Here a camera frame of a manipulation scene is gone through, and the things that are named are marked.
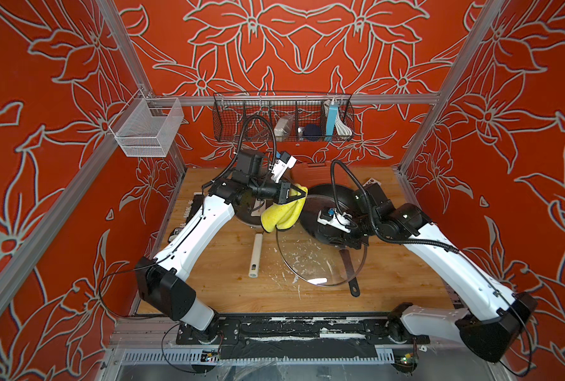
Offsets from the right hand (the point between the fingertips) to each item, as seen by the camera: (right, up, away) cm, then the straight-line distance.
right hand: (327, 230), depth 71 cm
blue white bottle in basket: (+7, +44, +23) cm, 50 cm away
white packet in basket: (-14, +37, +21) cm, 45 cm away
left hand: (-8, +11, -3) cm, 14 cm away
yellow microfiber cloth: (-13, +5, 0) cm, 14 cm away
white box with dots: (+30, +16, +40) cm, 52 cm away
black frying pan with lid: (+7, +9, +12) cm, 16 cm away
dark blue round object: (-1, +36, +24) cm, 43 cm away
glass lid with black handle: (-4, -12, +19) cm, 23 cm away
